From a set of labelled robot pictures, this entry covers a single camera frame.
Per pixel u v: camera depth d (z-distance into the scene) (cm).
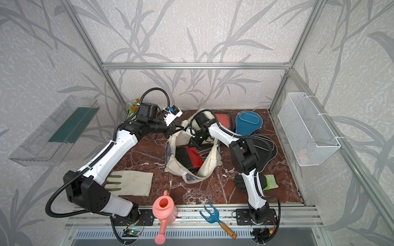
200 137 82
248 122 109
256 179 58
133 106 102
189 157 86
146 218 74
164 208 66
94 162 44
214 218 74
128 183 84
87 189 40
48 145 64
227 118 114
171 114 65
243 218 72
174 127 67
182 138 91
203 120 79
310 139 62
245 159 55
